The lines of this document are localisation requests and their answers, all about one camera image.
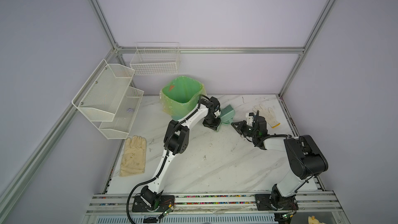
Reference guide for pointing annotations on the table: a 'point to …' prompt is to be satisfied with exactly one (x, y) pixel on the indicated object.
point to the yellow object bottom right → (312, 220)
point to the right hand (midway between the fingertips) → (231, 123)
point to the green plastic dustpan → (221, 121)
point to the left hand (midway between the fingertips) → (215, 129)
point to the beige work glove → (133, 158)
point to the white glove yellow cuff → (268, 114)
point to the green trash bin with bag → (181, 97)
